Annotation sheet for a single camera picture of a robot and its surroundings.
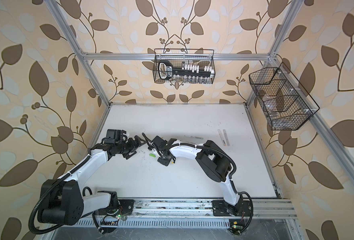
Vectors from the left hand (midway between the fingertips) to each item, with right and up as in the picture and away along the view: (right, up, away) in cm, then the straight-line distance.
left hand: (142, 144), depth 85 cm
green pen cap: (+4, -8, +9) cm, 12 cm away
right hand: (+13, -10, +6) cm, 17 cm away
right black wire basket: (+75, +22, -12) cm, 79 cm away
